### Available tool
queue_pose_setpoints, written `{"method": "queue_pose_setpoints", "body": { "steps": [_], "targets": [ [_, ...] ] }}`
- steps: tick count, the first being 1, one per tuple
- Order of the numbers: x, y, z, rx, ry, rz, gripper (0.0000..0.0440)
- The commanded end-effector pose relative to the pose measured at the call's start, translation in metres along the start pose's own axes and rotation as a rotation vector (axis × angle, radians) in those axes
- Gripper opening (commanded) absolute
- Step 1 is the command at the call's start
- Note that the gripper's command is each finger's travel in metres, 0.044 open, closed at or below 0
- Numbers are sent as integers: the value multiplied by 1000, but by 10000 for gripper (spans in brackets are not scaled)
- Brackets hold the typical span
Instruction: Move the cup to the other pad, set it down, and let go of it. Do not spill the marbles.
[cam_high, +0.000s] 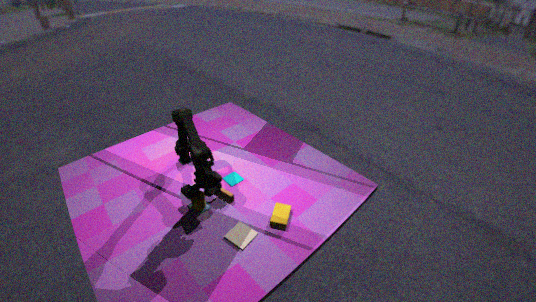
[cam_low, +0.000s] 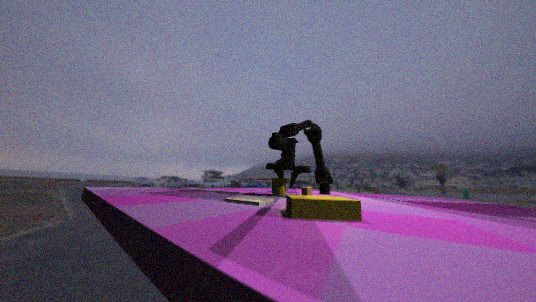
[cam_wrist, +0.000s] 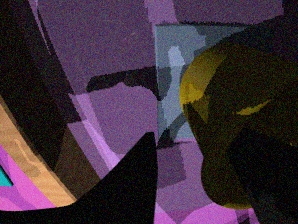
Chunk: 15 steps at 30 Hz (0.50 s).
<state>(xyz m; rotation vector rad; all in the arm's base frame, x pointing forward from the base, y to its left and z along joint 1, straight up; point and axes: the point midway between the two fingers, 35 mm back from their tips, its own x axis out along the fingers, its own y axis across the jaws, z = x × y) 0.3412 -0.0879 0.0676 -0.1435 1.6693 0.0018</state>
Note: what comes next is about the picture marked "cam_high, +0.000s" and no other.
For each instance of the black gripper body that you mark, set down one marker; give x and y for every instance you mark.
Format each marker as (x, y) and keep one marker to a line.
(191, 192)

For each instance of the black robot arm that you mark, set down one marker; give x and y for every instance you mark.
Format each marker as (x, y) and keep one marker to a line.
(200, 153)

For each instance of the olive-yellow rectangular block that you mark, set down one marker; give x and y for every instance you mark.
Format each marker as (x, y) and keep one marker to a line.
(280, 216)

